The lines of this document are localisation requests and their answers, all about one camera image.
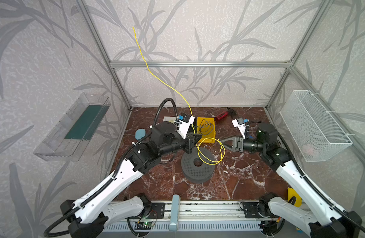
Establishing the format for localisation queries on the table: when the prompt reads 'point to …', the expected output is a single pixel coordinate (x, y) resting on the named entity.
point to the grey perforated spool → (198, 166)
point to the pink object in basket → (307, 148)
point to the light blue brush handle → (175, 212)
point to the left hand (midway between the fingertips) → (203, 134)
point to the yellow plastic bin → (212, 120)
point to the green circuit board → (148, 224)
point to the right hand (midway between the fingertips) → (221, 139)
